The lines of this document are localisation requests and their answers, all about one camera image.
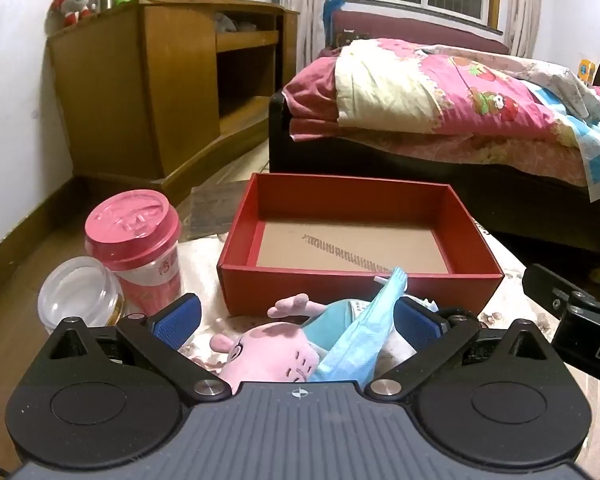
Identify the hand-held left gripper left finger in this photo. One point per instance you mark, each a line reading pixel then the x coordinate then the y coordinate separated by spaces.
pixel 177 321

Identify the dark pink blanket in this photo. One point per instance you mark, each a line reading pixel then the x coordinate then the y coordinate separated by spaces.
pixel 310 100

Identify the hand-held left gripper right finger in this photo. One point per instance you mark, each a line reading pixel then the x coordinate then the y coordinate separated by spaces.
pixel 417 324

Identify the beige curtain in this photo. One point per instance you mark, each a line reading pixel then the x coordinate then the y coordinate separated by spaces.
pixel 520 5
pixel 305 10

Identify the wooden cabinet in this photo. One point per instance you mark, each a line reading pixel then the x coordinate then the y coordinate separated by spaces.
pixel 175 95

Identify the dark patterned pillow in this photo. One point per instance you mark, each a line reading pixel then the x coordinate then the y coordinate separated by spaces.
pixel 352 37

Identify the pink lidded drink cup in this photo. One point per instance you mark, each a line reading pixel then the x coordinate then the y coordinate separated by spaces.
pixel 140 260

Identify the blue face mask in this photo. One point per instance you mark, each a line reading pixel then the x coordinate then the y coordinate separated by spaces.
pixel 360 340

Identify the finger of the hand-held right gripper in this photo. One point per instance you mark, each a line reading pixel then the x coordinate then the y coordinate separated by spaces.
pixel 547 287

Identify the dark wooden bed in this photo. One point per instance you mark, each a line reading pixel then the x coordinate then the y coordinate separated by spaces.
pixel 380 160

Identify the blue bag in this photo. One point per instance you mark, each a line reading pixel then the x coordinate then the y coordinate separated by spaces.
pixel 336 10

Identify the red white snowman doll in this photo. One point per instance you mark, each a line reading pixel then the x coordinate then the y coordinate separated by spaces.
pixel 72 2

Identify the clear plastic jar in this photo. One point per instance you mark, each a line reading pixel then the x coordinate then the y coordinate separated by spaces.
pixel 75 290

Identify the yellow toy box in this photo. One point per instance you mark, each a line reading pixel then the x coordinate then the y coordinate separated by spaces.
pixel 586 71

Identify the grey cloth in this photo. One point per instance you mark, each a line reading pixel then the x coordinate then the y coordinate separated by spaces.
pixel 230 22

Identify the pink cartoon printed quilt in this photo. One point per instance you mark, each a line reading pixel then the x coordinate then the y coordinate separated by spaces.
pixel 430 95

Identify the red cardboard box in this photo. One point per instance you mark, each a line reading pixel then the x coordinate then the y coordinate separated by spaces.
pixel 360 200

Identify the pink pig plush toy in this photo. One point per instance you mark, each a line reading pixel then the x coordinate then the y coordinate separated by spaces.
pixel 265 355

